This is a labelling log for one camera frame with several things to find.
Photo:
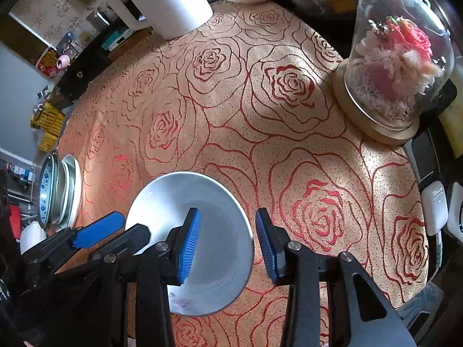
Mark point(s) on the pink round speaker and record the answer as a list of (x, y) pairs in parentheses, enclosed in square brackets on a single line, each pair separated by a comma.
[(63, 62)]

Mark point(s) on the white cushioned chair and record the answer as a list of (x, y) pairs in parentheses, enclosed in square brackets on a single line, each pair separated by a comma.
[(32, 235)]

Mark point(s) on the red gift box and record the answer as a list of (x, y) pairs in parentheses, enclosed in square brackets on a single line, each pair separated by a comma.
[(47, 63)]

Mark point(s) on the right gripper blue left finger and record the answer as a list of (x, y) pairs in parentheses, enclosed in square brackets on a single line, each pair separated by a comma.
[(183, 241)]

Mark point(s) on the yellow plastic crates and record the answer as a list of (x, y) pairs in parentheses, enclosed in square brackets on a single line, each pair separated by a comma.
[(50, 120)]

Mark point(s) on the blue patterned ceramic bowl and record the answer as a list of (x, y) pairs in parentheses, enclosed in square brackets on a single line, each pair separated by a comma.
[(50, 190)]

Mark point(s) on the white charger box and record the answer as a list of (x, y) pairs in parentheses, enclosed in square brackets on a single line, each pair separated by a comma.
[(434, 203)]

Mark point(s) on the large white round plate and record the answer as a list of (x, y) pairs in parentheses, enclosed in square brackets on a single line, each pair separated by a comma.
[(74, 193)]

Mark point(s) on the stainless steel bowl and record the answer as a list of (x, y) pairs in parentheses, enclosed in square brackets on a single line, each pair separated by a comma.
[(65, 191)]

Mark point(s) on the small white bowl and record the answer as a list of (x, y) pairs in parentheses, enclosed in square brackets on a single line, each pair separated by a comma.
[(223, 258)]

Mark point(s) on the glass dome with flowers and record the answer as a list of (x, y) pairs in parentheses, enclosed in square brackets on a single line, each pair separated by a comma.
[(401, 57)]

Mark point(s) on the black sideboard cabinet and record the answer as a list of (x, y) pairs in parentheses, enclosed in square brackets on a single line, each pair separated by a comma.
[(98, 55)]

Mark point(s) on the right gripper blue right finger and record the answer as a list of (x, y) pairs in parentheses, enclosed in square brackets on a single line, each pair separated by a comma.
[(272, 240)]

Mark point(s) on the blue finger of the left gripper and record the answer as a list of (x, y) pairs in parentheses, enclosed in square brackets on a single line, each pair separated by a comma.
[(99, 230), (125, 244)]

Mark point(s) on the rose patterned tablecloth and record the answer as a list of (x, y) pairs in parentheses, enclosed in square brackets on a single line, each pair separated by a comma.
[(247, 99)]

